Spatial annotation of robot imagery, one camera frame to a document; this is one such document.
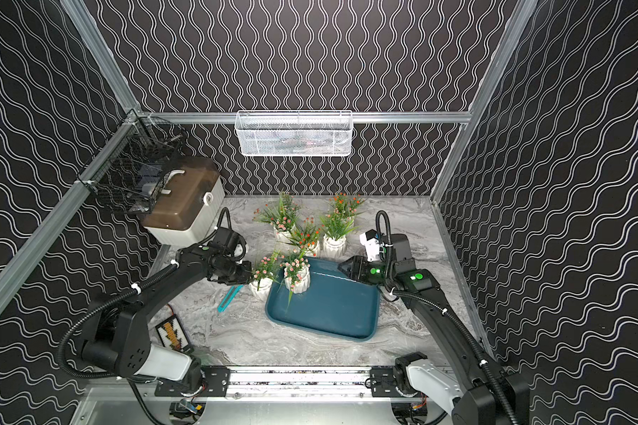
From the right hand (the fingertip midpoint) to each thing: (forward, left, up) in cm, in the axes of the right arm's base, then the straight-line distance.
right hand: (344, 266), depth 77 cm
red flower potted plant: (+14, +12, -5) cm, 19 cm away
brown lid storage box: (+26, +54, +1) cm, 60 cm away
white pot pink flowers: (0, +14, -6) cm, 15 cm away
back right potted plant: (+31, -2, -7) cm, 32 cm away
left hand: (+2, +30, -10) cm, 32 cm away
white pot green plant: (+20, +1, -7) cm, 21 cm away
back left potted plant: (+25, +22, -5) cm, 33 cm away
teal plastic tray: (-4, +2, -18) cm, 18 cm away
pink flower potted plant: (-1, +26, -8) cm, 27 cm away
